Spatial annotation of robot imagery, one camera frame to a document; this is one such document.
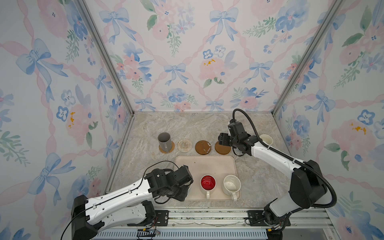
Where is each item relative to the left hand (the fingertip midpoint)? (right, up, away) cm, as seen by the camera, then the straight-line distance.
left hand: (185, 194), depth 71 cm
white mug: (+25, 0, +13) cm, 28 cm away
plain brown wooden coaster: (+23, +17, +28) cm, 40 cm away
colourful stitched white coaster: (-2, +19, +30) cm, 36 cm away
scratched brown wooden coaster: (+10, +18, +30) cm, 36 cm away
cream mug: (+50, +25, +23) cm, 60 cm away
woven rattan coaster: (-10, +18, +29) cm, 36 cm away
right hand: (+21, +26, +18) cm, 38 cm away
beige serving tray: (+19, +7, +24) cm, 31 cm away
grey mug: (-13, +23, +19) cm, 33 cm away
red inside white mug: (+12, +1, +13) cm, 18 cm away
